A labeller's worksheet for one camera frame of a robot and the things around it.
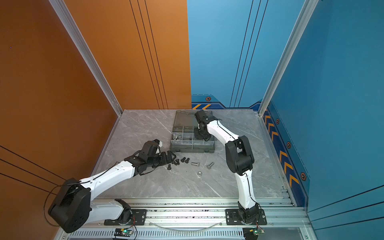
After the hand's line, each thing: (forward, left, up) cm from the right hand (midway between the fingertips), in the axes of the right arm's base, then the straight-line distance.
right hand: (198, 136), depth 98 cm
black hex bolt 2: (-15, +13, -5) cm, 21 cm away
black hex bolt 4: (-15, +7, -6) cm, 17 cm away
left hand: (-16, +15, +2) cm, 22 cm away
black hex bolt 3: (-14, +10, -6) cm, 18 cm away
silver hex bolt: (-17, +1, -5) cm, 18 cm away
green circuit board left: (-51, +36, -8) cm, 63 cm away
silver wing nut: (+2, +15, -4) cm, 15 cm away
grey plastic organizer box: (-1, +10, -3) cm, 10 cm away
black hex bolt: (-19, +18, -6) cm, 27 cm away
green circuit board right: (-51, -25, -8) cm, 58 cm away
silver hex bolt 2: (-19, -7, -5) cm, 21 cm away
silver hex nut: (-23, -1, -6) cm, 24 cm away
